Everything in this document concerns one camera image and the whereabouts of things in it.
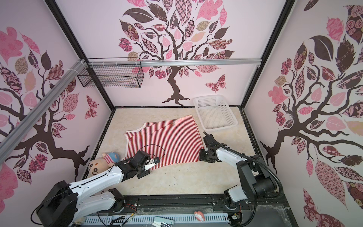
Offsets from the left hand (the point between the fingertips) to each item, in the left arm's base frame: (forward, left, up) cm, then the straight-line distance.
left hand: (144, 167), depth 86 cm
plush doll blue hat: (-1, +24, +8) cm, 25 cm away
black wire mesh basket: (+54, +14, +34) cm, 65 cm away
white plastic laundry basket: (+45, -51, +1) cm, 68 cm away
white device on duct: (-28, -15, +2) cm, 32 cm away
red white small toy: (-26, -32, +5) cm, 42 cm away
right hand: (+7, -36, 0) cm, 37 cm away
